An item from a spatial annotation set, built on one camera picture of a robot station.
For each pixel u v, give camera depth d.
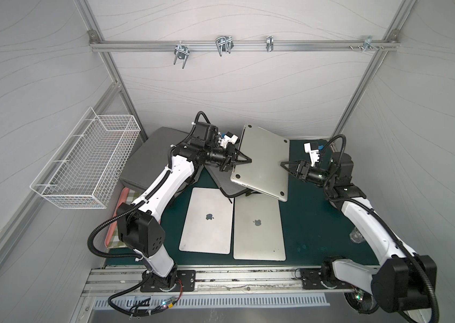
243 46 0.78
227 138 0.72
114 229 0.46
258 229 0.86
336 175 0.60
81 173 0.68
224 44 0.77
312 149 0.69
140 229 0.43
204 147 0.61
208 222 0.88
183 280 0.74
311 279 0.74
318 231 0.90
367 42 0.77
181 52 0.79
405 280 0.39
